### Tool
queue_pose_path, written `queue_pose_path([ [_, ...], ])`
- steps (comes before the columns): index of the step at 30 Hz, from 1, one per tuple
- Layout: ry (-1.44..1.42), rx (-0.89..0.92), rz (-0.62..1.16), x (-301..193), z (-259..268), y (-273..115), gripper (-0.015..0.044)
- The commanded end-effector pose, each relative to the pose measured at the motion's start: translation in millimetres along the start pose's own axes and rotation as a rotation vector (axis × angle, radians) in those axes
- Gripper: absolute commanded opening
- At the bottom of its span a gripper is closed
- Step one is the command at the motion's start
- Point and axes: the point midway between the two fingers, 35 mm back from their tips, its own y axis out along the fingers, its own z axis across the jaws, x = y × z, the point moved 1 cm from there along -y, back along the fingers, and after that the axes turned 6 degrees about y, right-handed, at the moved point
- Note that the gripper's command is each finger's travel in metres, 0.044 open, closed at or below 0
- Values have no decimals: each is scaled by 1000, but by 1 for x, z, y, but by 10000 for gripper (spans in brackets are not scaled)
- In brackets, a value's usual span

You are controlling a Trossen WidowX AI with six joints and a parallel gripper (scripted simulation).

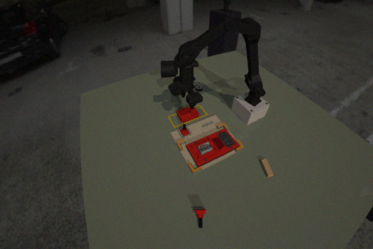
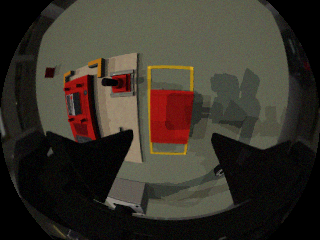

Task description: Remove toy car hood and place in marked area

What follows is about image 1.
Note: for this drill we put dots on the tan rectangular block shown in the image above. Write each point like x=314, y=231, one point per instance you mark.
x=266, y=168

